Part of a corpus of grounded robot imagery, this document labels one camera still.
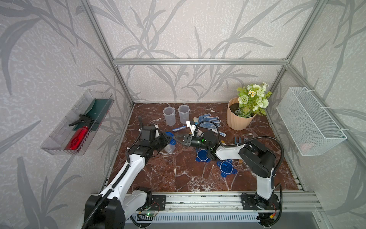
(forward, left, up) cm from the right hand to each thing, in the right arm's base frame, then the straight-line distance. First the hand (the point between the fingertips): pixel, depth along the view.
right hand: (173, 138), depth 74 cm
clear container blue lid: (+25, +6, -9) cm, 27 cm away
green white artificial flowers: (+24, -47, +5) cm, 53 cm away
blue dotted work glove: (+32, -22, -22) cm, 45 cm away
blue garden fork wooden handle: (+11, -40, -22) cm, 47 cm away
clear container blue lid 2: (+26, -4, -10) cm, 28 cm away
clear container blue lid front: (+3, +4, -17) cm, 17 cm away
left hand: (+4, +2, -6) cm, 8 cm away
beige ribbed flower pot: (+18, -39, -11) cm, 44 cm away
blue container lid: (-8, -31, -22) cm, 39 cm away
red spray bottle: (-8, +38, +14) cm, 41 cm away
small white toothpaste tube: (+16, -33, -22) cm, 42 cm away
